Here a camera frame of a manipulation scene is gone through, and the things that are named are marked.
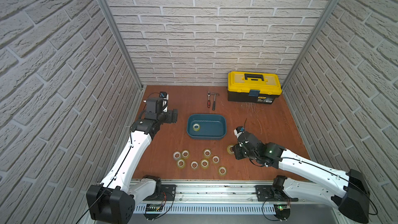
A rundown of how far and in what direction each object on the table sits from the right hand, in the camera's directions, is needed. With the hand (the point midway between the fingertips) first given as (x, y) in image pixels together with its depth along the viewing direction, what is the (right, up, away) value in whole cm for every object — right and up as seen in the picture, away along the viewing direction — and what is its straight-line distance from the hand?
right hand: (234, 148), depth 79 cm
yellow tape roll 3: (-21, -10, +3) cm, 24 cm away
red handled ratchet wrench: (-12, +30, +35) cm, 48 cm away
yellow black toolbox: (+17, +34, +21) cm, 43 cm away
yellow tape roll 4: (-16, -10, +4) cm, 19 cm away
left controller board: (-41, -26, -6) cm, 49 cm away
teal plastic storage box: (-10, +8, +19) cm, 23 cm away
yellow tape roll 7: (-3, 0, -2) cm, 4 cm away
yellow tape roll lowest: (-6, -12, +2) cm, 14 cm away
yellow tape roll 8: (-21, +7, +18) cm, 28 cm away
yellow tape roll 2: (-29, -9, +4) cm, 30 cm away
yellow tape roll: (-27, -5, +6) cm, 28 cm away
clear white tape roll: (-31, -6, +6) cm, 33 cm away
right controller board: (+21, -26, -9) cm, 35 cm away
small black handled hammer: (-9, +24, +31) cm, 40 cm away
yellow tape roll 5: (-14, -4, +7) cm, 16 cm away
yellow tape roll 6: (-9, -8, +5) cm, 13 cm away
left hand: (-34, +22, 0) cm, 40 cm away
